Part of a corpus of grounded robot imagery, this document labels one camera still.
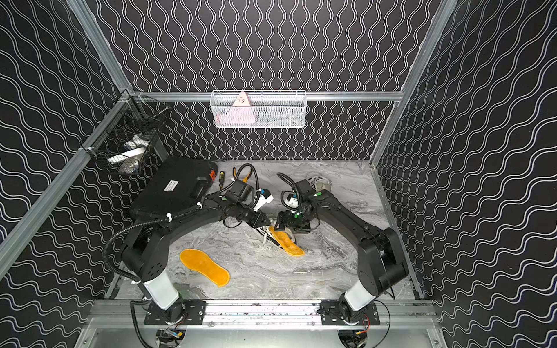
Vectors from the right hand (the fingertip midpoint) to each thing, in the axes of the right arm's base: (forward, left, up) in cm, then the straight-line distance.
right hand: (284, 228), depth 83 cm
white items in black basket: (+12, +53, +25) cm, 59 cm away
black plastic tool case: (+25, +50, -3) cm, 56 cm away
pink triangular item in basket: (+39, +18, +26) cm, 50 cm away
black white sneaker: (+25, -16, -2) cm, 30 cm away
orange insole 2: (-5, -1, -2) cm, 5 cm away
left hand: (+3, +6, +1) cm, 7 cm away
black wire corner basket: (+32, +68, +17) cm, 78 cm away
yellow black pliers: (+35, +20, -10) cm, 41 cm away
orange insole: (-10, +33, -10) cm, 36 cm away
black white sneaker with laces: (-2, +7, -4) cm, 8 cm away
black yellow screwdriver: (+34, +33, -10) cm, 48 cm away
